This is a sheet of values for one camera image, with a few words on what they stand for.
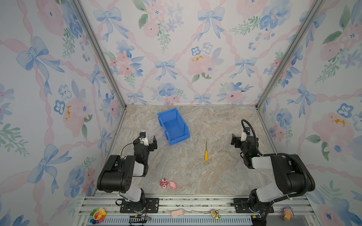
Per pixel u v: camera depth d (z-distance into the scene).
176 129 1.06
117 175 0.46
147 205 0.73
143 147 0.71
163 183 0.77
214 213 0.70
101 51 0.87
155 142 0.85
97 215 0.70
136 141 0.85
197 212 0.73
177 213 0.70
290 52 0.86
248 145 0.72
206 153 0.92
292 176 0.46
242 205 0.73
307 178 0.43
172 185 0.79
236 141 0.85
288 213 0.70
